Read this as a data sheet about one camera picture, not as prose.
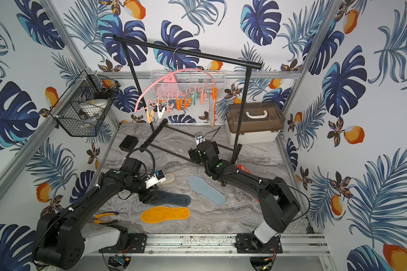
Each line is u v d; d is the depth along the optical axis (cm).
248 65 54
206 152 62
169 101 73
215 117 98
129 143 107
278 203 45
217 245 76
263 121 95
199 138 72
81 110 85
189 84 100
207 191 91
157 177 73
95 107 80
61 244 39
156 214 82
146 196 72
